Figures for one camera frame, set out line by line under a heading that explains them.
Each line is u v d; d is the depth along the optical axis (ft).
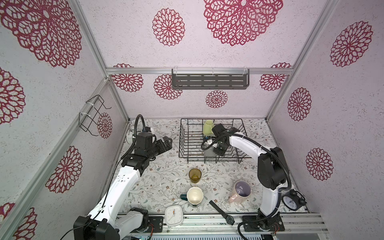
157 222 2.44
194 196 2.68
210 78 3.02
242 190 2.68
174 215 2.45
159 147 2.25
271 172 1.67
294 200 2.45
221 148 2.63
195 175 2.95
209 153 2.89
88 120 2.46
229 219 2.49
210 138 2.74
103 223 1.26
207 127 3.35
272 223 2.25
